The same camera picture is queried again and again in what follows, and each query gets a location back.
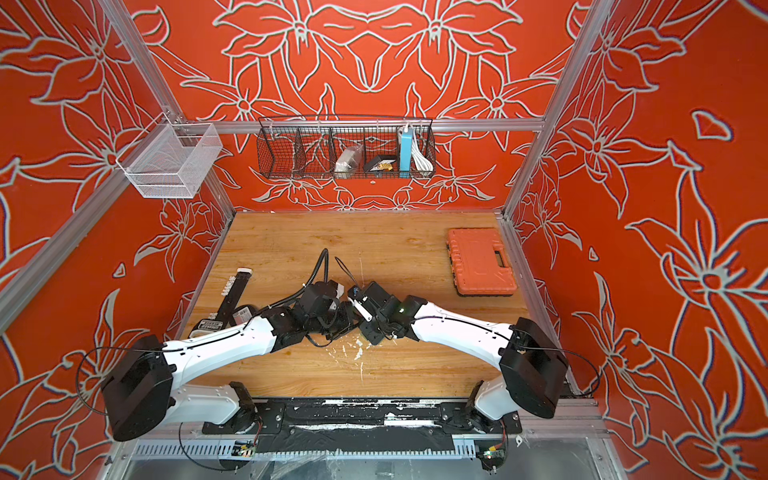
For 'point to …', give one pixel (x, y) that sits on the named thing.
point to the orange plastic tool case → (478, 263)
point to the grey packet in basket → (348, 161)
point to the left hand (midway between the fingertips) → (369, 320)
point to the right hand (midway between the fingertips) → (362, 326)
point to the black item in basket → (383, 163)
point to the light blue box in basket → (405, 161)
